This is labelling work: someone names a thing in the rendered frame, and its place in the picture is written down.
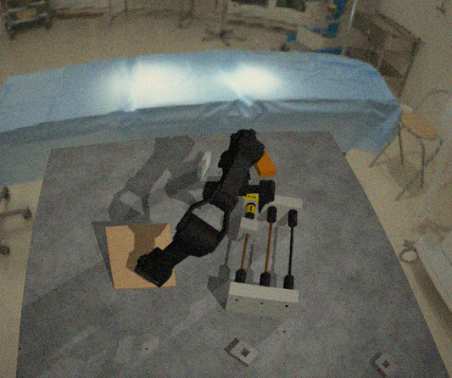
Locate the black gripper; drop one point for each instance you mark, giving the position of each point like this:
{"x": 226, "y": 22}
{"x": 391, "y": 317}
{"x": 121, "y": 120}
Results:
{"x": 265, "y": 189}

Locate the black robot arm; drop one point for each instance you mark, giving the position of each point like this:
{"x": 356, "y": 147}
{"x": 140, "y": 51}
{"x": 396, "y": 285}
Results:
{"x": 193, "y": 236}

